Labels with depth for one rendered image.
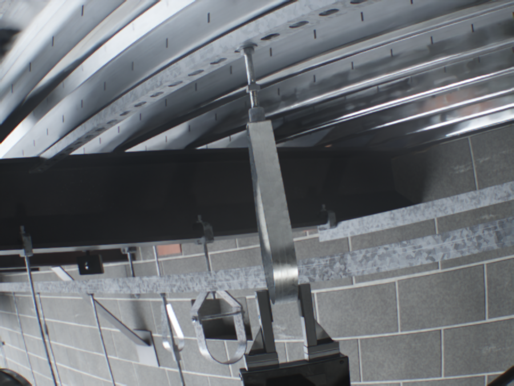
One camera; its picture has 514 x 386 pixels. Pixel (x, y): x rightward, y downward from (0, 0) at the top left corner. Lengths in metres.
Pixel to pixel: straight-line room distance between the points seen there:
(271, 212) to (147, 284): 0.90
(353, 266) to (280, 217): 0.38
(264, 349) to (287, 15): 0.38
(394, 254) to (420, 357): 1.26
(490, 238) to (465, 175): 1.16
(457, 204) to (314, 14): 0.95
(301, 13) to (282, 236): 0.24
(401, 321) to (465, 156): 0.62
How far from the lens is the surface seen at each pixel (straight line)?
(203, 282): 1.44
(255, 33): 0.81
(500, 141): 2.02
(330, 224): 1.88
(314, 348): 0.81
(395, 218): 1.76
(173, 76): 0.94
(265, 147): 0.80
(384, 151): 2.12
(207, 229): 1.63
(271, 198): 0.78
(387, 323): 2.36
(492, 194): 1.56
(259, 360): 0.80
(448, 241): 1.00
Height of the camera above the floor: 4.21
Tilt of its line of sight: 6 degrees up
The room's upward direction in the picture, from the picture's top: 8 degrees counter-clockwise
